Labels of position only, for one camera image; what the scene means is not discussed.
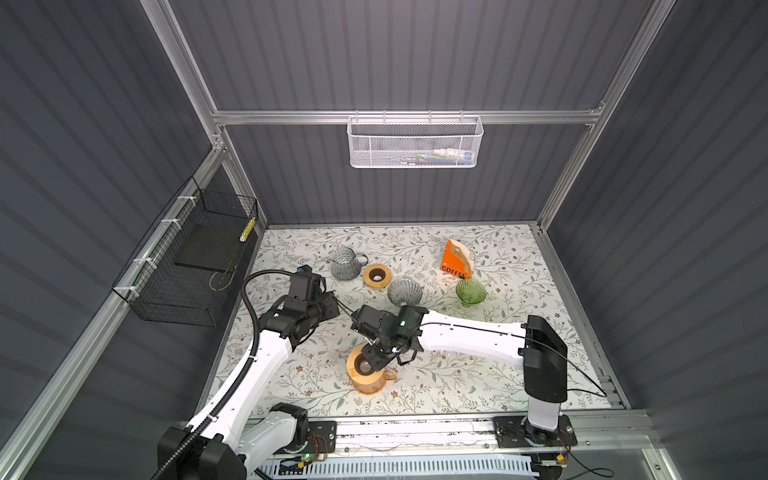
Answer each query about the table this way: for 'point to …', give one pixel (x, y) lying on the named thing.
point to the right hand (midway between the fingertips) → (373, 360)
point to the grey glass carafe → (346, 264)
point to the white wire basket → (415, 141)
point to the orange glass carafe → (368, 389)
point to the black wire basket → (182, 273)
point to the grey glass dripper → (405, 291)
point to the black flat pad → (210, 246)
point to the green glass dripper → (470, 292)
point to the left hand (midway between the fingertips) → (330, 302)
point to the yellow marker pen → (245, 234)
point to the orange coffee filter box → (457, 260)
